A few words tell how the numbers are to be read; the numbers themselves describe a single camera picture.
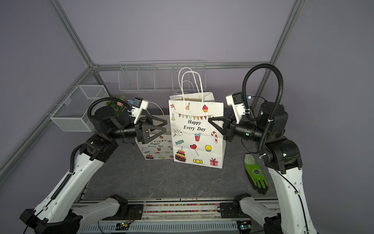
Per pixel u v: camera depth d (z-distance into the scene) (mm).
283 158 348
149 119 567
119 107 870
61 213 385
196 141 544
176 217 724
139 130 475
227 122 446
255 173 846
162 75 984
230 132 425
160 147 809
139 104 482
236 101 418
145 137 467
